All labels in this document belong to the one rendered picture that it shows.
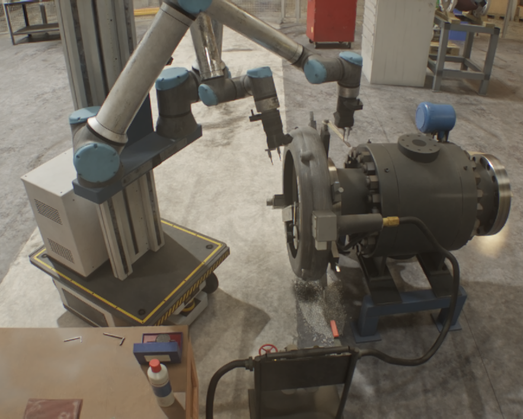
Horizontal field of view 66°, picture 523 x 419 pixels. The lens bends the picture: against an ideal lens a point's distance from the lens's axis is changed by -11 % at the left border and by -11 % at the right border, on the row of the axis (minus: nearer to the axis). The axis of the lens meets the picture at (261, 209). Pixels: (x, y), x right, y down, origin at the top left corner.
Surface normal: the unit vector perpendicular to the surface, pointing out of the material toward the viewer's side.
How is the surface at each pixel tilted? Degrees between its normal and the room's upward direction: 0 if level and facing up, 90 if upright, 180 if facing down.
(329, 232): 67
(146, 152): 0
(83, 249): 90
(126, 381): 0
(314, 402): 0
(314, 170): 35
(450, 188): 48
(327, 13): 90
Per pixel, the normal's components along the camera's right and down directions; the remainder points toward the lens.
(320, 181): 0.04, -0.22
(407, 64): -0.02, 0.58
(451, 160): 0.03, -0.60
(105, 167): 0.32, 0.60
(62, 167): 0.00, -0.82
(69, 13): 0.87, 0.29
